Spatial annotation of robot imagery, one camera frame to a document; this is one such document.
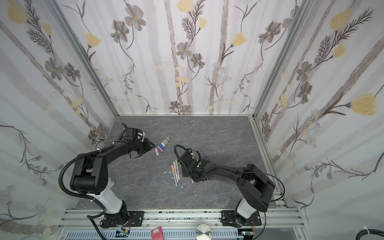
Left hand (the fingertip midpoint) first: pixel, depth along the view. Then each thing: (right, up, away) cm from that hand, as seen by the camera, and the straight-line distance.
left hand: (152, 141), depth 95 cm
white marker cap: (+6, -3, +7) cm, 10 cm away
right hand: (+20, -13, -10) cm, 26 cm away
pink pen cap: (+2, -7, +4) cm, 9 cm away
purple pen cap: (+4, -6, +6) cm, 9 cm away
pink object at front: (+10, -42, -25) cm, 50 cm away
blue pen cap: (+5, -4, +6) cm, 9 cm away
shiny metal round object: (+31, -33, -37) cm, 58 cm away
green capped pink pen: (+17, -16, -4) cm, 23 cm away
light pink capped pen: (+14, -14, -2) cm, 20 cm away
